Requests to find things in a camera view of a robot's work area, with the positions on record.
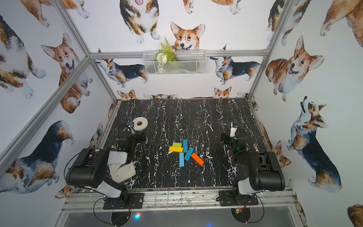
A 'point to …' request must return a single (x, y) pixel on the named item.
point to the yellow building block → (176, 149)
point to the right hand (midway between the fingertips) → (228, 129)
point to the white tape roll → (140, 123)
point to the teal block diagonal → (189, 153)
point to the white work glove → (121, 172)
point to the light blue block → (181, 162)
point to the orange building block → (197, 159)
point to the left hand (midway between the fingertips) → (137, 127)
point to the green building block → (177, 144)
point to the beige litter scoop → (255, 147)
